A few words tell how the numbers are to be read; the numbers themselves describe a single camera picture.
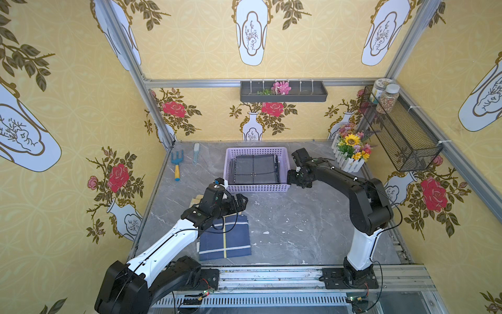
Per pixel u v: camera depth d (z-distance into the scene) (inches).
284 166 41.9
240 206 28.8
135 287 15.3
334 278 28.2
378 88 33.7
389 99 31.4
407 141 32.4
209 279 28.9
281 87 34.6
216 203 25.0
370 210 19.7
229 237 32.8
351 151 38.6
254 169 40.8
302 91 36.3
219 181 29.5
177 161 44.6
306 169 27.6
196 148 46.1
